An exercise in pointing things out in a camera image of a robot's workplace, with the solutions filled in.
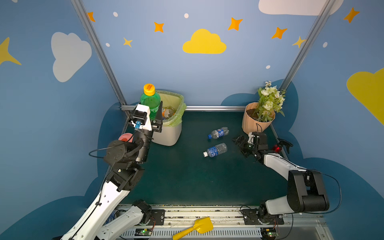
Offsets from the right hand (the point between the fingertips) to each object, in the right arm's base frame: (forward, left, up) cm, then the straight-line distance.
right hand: (236, 141), depth 92 cm
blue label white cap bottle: (-4, +13, -6) cm, 15 cm away
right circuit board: (-46, -13, -12) cm, 49 cm away
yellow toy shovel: (-44, +20, -10) cm, 49 cm away
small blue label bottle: (+11, +9, -7) cm, 16 cm away
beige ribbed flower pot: (+15, -11, +2) cm, 18 cm away
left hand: (-16, +39, +45) cm, 62 cm away
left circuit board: (-49, +48, -10) cm, 69 cm away
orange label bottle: (+13, +44, +9) cm, 47 cm away
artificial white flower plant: (+17, -19, +20) cm, 32 cm away
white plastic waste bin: (0, +42, +1) cm, 42 cm away
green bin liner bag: (+20, +39, +14) cm, 46 cm away
